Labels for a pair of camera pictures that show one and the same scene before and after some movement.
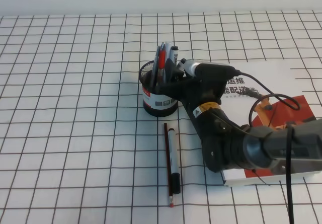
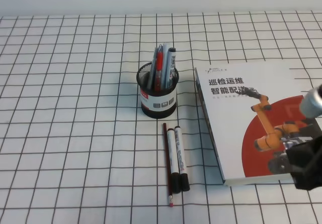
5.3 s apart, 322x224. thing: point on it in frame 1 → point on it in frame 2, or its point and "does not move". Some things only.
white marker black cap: (175, 176) does not move
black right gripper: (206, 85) → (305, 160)
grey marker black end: (183, 60) → (184, 178)
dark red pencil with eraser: (171, 200) does not move
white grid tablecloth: (77, 147) does not move
